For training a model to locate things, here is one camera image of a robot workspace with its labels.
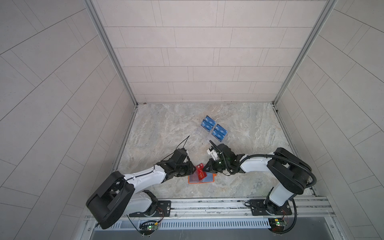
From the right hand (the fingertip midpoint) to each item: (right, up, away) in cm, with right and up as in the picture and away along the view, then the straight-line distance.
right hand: (202, 172), depth 82 cm
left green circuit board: (-24, -18, -16) cm, 34 cm away
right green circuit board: (+34, -19, -14) cm, 41 cm away
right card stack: (+10, +21, +10) cm, 25 cm away
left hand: (-2, +1, +2) cm, 3 cm away
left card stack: (+4, +26, +14) cm, 30 cm away
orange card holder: (-5, -3, -1) cm, 5 cm away
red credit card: (0, 0, -1) cm, 1 cm away
